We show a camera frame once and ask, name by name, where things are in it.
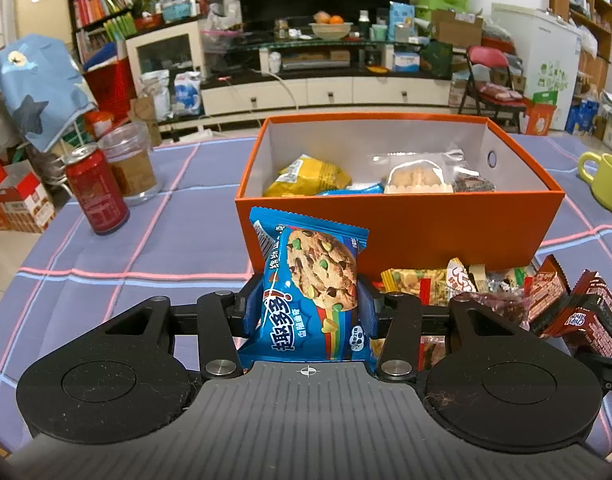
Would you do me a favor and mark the red soda can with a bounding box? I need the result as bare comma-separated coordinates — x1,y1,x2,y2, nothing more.
62,142,131,236

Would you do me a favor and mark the white plastic bag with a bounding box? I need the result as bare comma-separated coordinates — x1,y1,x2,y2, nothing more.
141,70,171,121

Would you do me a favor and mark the clear pale pastry packet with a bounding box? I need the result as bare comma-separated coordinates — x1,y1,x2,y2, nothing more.
371,152,459,195

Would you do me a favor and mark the beige fruit bowl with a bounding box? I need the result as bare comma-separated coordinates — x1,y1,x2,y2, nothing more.
309,22,354,40

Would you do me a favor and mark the white tv stand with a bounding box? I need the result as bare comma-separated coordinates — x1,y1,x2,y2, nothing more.
201,40,459,116

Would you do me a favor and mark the dark bookshelf with books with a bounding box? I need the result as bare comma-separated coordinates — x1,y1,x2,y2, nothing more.
66,0,157,61

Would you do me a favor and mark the dark green bag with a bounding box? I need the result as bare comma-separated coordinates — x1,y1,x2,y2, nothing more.
421,41,454,80

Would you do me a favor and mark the blue star cloth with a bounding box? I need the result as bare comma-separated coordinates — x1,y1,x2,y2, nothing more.
0,34,98,153

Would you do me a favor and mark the light blue snack bag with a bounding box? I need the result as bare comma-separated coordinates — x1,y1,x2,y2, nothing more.
388,1,417,41

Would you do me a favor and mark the clear bag of red dates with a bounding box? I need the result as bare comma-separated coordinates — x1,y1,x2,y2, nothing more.
456,290,536,331

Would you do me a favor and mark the white chest freezer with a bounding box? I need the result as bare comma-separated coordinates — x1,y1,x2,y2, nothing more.
490,2,584,131

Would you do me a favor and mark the glass jar with cork sleeve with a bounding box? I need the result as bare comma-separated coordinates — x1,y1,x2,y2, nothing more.
97,121,163,205

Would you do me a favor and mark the wooden shelf unit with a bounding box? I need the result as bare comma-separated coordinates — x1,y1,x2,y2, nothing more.
550,0,612,61

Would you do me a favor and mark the clear bag of dark snacks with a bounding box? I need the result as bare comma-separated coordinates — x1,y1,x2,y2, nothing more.
451,147,496,193

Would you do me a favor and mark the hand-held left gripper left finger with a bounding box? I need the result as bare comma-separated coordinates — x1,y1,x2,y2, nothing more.
103,275,264,380

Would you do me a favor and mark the white cable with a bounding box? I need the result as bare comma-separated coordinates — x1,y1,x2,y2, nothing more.
261,67,299,111

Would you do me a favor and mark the purple plaid tablecloth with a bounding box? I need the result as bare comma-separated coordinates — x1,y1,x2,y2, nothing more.
0,132,612,461

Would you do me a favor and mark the brown cardboard box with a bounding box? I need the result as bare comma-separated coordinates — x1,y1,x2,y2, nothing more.
431,9,484,48

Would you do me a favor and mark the yellow striped pea snack packet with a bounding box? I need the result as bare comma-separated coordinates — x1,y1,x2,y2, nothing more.
381,267,449,366

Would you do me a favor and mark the orange cardboard box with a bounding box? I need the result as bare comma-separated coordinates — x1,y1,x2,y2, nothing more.
234,115,565,281

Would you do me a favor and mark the blue white bag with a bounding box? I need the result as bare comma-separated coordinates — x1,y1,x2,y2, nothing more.
173,72,203,116

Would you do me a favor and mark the yellow-green mug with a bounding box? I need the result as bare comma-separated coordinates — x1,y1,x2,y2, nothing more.
578,151,612,213

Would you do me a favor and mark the orange green gift bag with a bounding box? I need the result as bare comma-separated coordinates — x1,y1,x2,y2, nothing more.
524,91,559,136

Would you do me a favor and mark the brown wafer packet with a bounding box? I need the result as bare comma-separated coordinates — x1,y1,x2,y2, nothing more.
540,270,612,361
528,255,571,323

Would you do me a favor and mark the white glass-door cabinet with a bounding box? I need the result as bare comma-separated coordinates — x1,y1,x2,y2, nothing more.
125,20,207,91

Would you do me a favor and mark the red white carton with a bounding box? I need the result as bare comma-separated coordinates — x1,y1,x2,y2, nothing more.
0,160,57,233

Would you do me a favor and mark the standing air conditioner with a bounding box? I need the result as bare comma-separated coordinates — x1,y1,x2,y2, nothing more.
15,0,72,46

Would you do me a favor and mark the cardboard box on floor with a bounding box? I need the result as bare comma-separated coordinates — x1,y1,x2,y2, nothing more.
128,96,163,147

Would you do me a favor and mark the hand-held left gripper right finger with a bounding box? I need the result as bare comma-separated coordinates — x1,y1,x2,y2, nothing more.
358,280,534,381

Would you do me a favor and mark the blue cookie packet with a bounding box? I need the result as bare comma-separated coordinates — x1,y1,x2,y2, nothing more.
318,182,385,196
237,206,371,368

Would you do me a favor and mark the red folding chair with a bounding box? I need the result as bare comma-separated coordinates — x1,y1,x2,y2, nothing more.
458,45,529,121

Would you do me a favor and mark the small white red packet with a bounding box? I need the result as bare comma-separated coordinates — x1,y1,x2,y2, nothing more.
446,257,474,293

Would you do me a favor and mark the green striped snack packet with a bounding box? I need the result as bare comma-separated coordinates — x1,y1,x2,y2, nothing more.
488,267,536,293

